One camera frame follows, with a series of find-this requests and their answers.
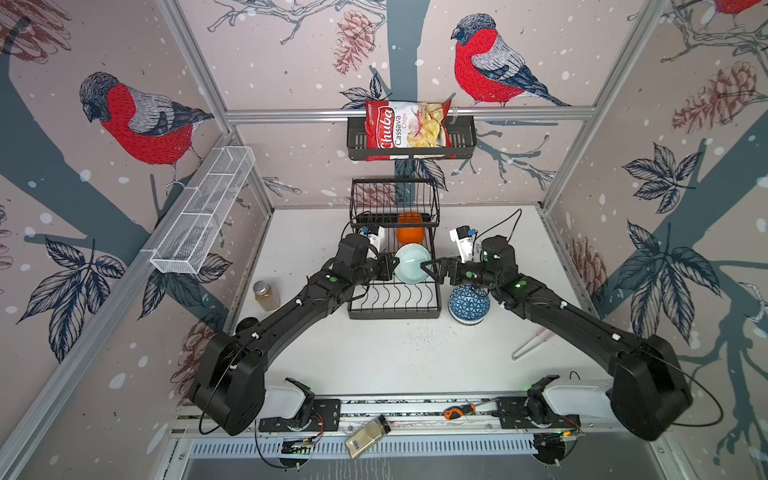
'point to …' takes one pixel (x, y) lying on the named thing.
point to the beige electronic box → (362, 440)
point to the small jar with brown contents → (266, 296)
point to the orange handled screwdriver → (456, 412)
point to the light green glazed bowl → (409, 269)
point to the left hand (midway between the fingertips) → (400, 260)
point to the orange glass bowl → (410, 228)
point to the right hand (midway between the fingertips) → (426, 270)
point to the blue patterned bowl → (468, 306)
